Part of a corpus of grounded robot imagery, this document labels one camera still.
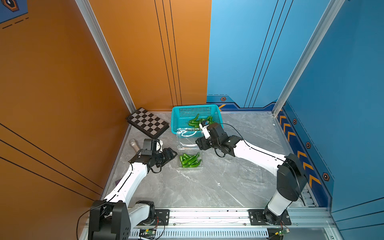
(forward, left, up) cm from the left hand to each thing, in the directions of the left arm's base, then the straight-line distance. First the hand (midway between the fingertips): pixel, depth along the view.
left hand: (174, 153), depth 85 cm
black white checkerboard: (+29, +24, -7) cm, 38 cm away
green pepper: (+31, -11, -9) cm, 34 cm away
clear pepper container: (-8, -44, -10) cm, 46 cm away
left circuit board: (-37, +10, -13) cm, 40 cm away
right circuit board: (-35, -53, -10) cm, 65 cm away
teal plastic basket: (+38, 0, -8) cm, 39 cm away
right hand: (+7, -15, +5) cm, 17 cm away
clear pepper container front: (-1, -9, -7) cm, 11 cm away
